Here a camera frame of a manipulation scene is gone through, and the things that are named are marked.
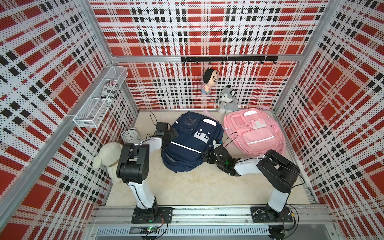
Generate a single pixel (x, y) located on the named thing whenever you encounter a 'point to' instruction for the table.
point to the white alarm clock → (131, 136)
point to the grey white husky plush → (228, 103)
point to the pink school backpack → (252, 132)
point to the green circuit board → (149, 230)
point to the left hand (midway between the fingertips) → (175, 135)
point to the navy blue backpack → (197, 133)
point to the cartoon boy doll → (210, 79)
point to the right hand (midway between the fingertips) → (207, 153)
